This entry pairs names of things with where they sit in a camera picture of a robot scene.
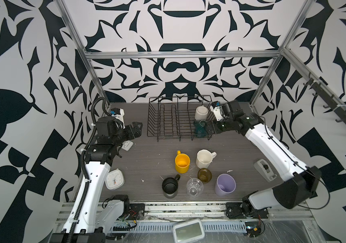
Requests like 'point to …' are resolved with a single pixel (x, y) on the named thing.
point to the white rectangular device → (127, 145)
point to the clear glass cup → (195, 187)
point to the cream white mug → (204, 158)
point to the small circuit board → (253, 228)
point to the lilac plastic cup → (225, 185)
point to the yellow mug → (182, 162)
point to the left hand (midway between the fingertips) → (135, 123)
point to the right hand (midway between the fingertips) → (213, 123)
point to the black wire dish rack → (171, 119)
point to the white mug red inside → (201, 113)
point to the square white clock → (115, 179)
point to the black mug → (170, 187)
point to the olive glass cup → (204, 174)
